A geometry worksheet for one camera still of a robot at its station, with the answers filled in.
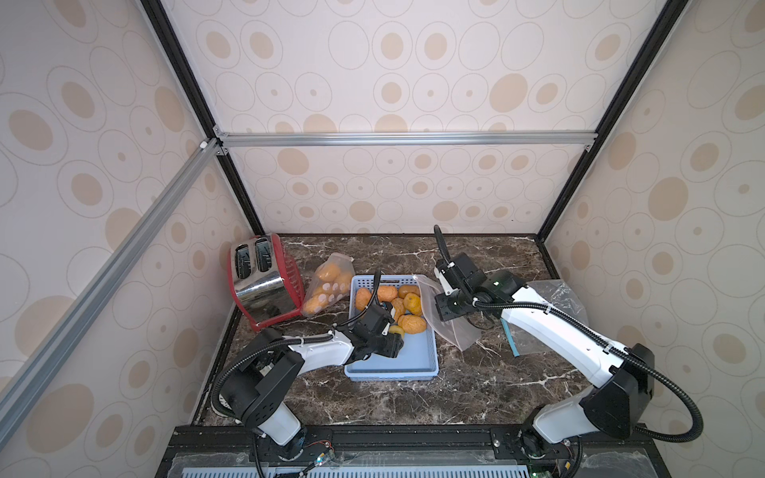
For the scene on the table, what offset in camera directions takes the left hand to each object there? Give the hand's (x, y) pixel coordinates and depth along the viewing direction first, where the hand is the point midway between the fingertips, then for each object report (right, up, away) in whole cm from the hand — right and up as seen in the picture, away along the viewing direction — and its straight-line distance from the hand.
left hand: (403, 341), depth 89 cm
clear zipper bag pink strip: (-22, +18, +3) cm, 29 cm away
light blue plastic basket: (-15, +17, +9) cm, 24 cm away
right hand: (+13, +12, -8) cm, 20 cm away
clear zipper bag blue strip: (+53, +12, +11) cm, 56 cm away
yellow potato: (-2, +3, +1) cm, 4 cm away
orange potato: (-27, +11, +3) cm, 29 cm away
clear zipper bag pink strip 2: (+19, +2, +5) cm, 20 cm away
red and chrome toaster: (-41, +18, -1) cm, 45 cm away
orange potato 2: (-1, +9, +6) cm, 11 cm away
